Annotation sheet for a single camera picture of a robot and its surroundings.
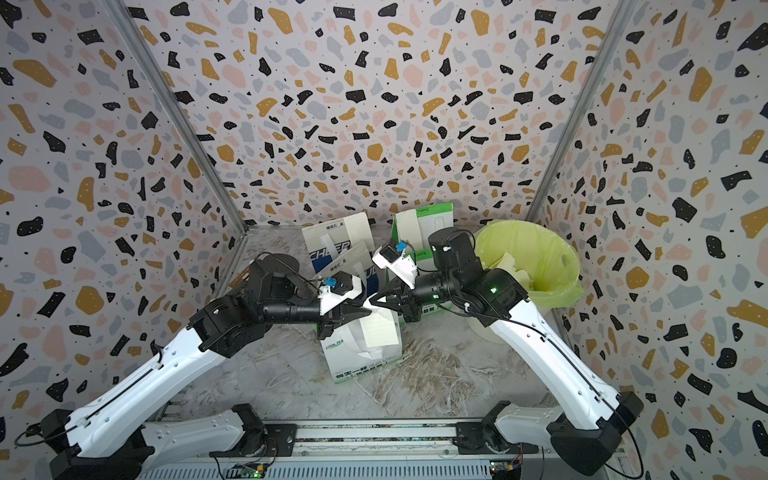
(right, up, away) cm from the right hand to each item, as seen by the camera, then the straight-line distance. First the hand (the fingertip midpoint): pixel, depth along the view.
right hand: (375, 301), depth 59 cm
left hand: (-1, -1, +1) cm, 2 cm away
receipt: (+1, -6, +2) cm, 6 cm away
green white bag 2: (-8, -15, +14) cm, 23 cm away
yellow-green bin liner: (+47, +8, +26) cm, 54 cm away
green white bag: (+14, +20, +36) cm, 44 cm away
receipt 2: (+7, +18, +35) cm, 40 cm away
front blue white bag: (-7, +7, +23) cm, 25 cm away
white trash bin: (+26, -16, +34) cm, 46 cm away
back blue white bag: (-17, +13, +29) cm, 36 cm away
